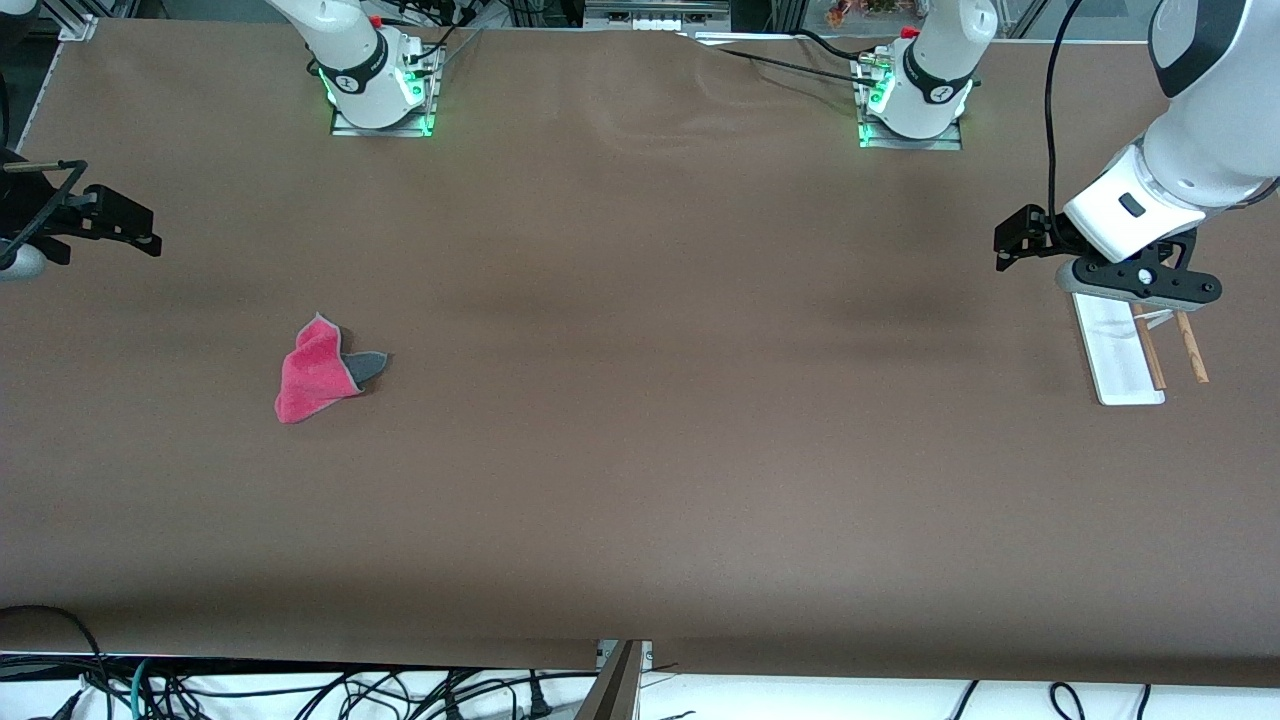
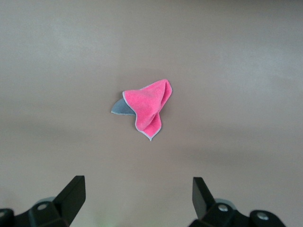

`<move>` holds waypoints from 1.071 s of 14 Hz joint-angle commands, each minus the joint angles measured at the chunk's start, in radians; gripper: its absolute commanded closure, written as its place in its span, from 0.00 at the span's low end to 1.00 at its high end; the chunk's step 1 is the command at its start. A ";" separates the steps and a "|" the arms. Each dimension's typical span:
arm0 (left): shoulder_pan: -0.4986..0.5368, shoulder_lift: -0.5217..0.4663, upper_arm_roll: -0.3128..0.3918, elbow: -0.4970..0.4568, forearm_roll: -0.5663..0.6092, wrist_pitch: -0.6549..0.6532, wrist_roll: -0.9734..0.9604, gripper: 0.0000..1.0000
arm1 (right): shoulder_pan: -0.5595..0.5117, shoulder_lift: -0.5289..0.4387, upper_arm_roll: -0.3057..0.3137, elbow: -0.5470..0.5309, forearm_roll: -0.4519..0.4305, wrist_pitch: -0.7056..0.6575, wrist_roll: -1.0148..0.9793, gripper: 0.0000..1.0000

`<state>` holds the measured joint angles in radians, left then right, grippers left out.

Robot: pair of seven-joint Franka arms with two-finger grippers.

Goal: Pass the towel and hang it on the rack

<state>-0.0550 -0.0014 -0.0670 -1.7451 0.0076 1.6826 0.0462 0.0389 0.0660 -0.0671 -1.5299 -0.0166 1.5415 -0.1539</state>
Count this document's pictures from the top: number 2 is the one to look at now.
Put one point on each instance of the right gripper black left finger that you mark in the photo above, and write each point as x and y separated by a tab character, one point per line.
66	203

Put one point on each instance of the brown table cover sheet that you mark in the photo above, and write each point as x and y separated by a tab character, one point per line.
47	71

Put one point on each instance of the pink and grey towel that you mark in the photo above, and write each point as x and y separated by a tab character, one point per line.
146	104

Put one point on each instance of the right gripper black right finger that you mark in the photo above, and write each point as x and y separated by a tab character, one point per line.
206	208

